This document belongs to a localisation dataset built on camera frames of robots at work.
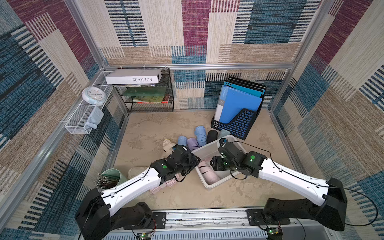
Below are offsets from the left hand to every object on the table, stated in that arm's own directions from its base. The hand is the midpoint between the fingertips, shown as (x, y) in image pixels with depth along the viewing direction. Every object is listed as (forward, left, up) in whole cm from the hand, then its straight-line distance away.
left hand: (200, 160), depth 78 cm
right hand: (-1, -7, 0) cm, 7 cm away
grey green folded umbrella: (+27, -18, -12) cm, 34 cm away
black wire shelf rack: (+44, +26, +6) cm, 51 cm away
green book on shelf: (+48, +35, +8) cm, 60 cm away
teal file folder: (+37, -29, +16) cm, 49 cm away
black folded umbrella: (+24, -9, -12) cm, 29 cm away
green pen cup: (-7, +44, -2) cm, 44 cm away
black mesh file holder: (+24, -27, 0) cm, 36 cm away
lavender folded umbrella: (+18, +4, -11) cm, 22 cm away
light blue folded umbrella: (+20, +11, -11) cm, 25 cm away
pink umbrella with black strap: (-3, -6, -11) cm, 13 cm away
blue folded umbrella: (+24, -2, -11) cm, 27 cm away
